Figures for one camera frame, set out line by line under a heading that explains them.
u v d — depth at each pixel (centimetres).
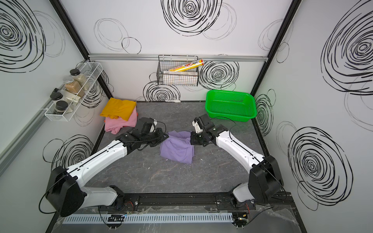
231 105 117
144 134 64
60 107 61
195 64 89
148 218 77
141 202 75
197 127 75
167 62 96
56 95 62
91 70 94
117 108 102
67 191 39
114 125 99
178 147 81
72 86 71
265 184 42
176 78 87
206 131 63
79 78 74
